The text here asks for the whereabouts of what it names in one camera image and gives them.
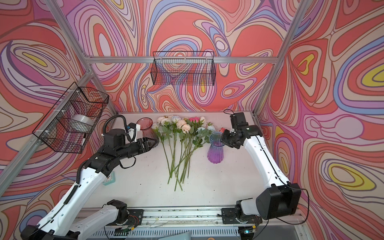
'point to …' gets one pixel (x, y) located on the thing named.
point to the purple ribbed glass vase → (215, 154)
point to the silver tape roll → (84, 118)
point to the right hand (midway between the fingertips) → (225, 144)
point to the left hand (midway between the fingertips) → (156, 141)
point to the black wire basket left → (69, 124)
